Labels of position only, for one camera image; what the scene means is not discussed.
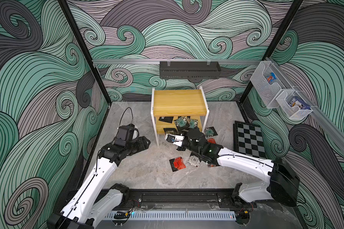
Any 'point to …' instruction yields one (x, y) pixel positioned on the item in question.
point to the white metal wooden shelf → (175, 111)
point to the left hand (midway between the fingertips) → (147, 141)
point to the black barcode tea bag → (167, 119)
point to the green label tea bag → (181, 121)
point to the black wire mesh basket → (189, 70)
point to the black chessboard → (248, 139)
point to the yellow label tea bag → (170, 130)
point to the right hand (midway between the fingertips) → (174, 132)
